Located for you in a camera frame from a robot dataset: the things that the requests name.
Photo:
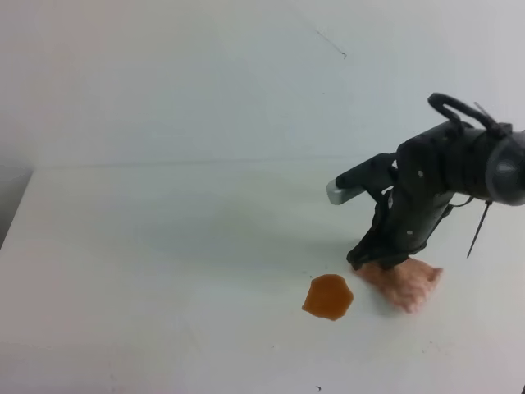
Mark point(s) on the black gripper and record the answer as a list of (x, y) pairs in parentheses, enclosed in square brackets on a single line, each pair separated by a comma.
[(413, 188)]

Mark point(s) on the pink white striped rag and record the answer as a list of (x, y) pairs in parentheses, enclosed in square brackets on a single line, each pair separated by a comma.
[(406, 286)]

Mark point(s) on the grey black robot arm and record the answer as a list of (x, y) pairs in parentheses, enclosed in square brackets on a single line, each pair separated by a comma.
[(505, 171)]

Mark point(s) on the brown coffee stain puddle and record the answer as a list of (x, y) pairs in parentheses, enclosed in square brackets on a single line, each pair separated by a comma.
[(328, 297)]

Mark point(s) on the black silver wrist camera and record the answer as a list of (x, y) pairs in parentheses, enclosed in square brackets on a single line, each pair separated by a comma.
[(372, 176)]

